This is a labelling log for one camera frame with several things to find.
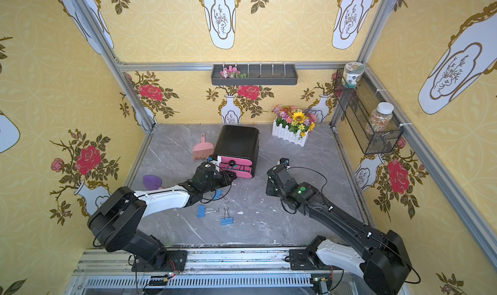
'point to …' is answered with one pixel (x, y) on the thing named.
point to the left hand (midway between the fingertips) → (229, 172)
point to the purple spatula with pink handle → (151, 182)
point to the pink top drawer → (231, 160)
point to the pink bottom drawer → (241, 172)
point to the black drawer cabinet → (234, 141)
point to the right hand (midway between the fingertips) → (274, 181)
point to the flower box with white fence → (292, 123)
